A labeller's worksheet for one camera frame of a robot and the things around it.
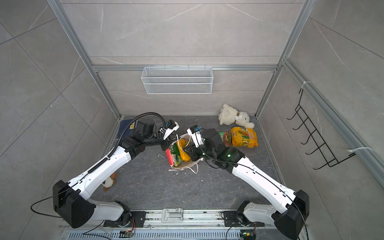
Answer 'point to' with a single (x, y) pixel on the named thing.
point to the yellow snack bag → (247, 137)
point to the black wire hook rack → (331, 160)
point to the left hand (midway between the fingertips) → (179, 133)
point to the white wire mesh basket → (178, 80)
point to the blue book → (123, 125)
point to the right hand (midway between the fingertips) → (185, 148)
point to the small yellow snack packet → (182, 144)
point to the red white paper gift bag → (178, 158)
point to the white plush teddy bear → (228, 115)
